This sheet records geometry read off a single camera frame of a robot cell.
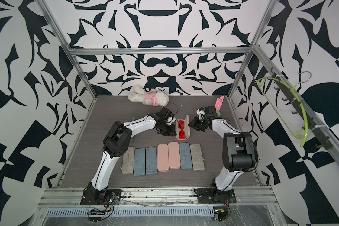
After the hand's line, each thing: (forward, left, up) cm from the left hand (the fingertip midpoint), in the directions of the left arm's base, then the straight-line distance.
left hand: (176, 132), depth 97 cm
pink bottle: (+18, -32, +9) cm, 38 cm away
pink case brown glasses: (-22, +9, 0) cm, 24 cm away
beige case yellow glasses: (-19, +29, +1) cm, 35 cm away
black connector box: (-45, -20, -4) cm, 50 cm away
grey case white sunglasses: (-19, +16, +1) cm, 25 cm away
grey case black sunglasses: (-19, -11, +1) cm, 22 cm away
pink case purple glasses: (-18, +2, 0) cm, 18 cm away
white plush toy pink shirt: (+27, +17, +7) cm, 33 cm away
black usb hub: (-42, +42, -5) cm, 60 cm away
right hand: (+3, -9, +7) cm, 12 cm away
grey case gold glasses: (-17, -5, +1) cm, 18 cm away
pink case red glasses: (+3, -5, -1) cm, 6 cm away
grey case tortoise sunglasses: (-20, +23, +1) cm, 30 cm away
